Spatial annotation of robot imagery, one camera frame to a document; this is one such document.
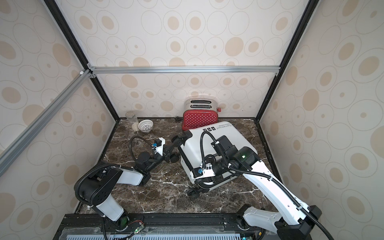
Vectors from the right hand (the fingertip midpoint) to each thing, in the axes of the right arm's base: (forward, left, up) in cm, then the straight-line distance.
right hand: (204, 170), depth 67 cm
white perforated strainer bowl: (+44, +45, -19) cm, 66 cm away
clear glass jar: (+40, +50, -9) cm, 65 cm away
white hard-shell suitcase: (+13, +5, +4) cm, 14 cm away
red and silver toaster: (+44, +4, -5) cm, 44 cm away
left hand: (+17, +15, -5) cm, 23 cm away
